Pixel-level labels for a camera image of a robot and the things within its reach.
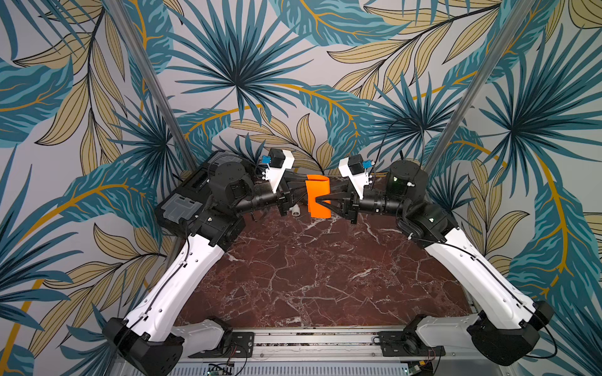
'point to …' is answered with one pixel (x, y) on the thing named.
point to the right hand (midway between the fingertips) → (318, 194)
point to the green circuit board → (215, 373)
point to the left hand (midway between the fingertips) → (311, 187)
